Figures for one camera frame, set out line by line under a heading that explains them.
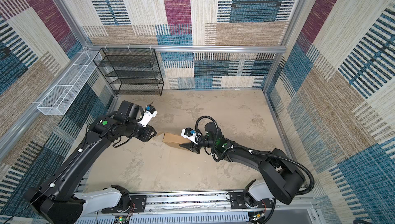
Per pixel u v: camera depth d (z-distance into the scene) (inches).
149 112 25.4
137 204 28.8
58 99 28.1
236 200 29.2
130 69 42.7
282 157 16.7
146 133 24.7
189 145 27.8
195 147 27.6
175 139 30.4
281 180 16.9
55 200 14.7
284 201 17.3
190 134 26.1
